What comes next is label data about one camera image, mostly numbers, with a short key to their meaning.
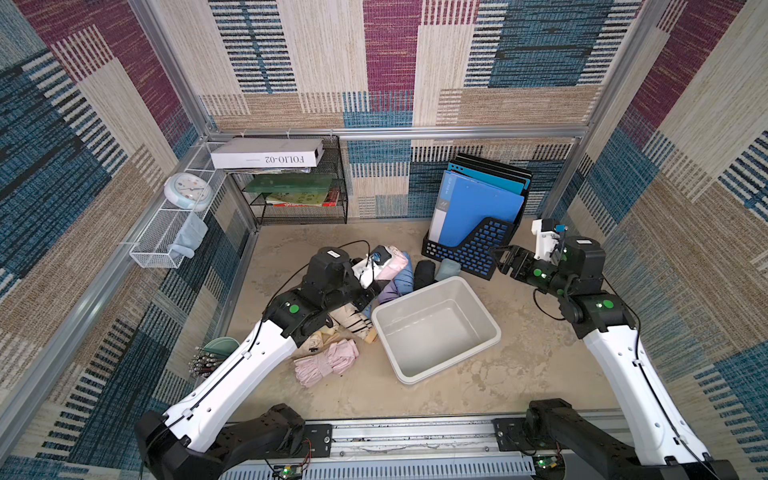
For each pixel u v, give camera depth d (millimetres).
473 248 961
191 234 689
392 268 661
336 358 812
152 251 686
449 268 1024
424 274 1032
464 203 909
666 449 376
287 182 992
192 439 376
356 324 871
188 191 748
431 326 949
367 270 582
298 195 1017
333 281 511
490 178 897
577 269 525
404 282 991
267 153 787
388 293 948
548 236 630
